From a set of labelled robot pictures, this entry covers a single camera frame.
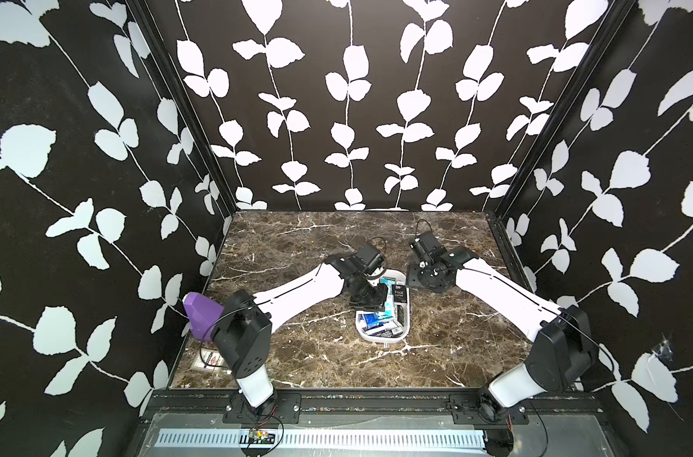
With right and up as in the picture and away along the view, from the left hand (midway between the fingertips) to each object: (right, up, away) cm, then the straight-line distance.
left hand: (387, 305), depth 79 cm
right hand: (+8, +7, +6) cm, 12 cm away
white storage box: (+2, -8, +8) cm, 11 cm away
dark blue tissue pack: (-4, -6, +5) cm, 9 cm away
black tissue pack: (+5, +2, +9) cm, 10 cm away
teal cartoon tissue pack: (+1, 0, +1) cm, 1 cm away
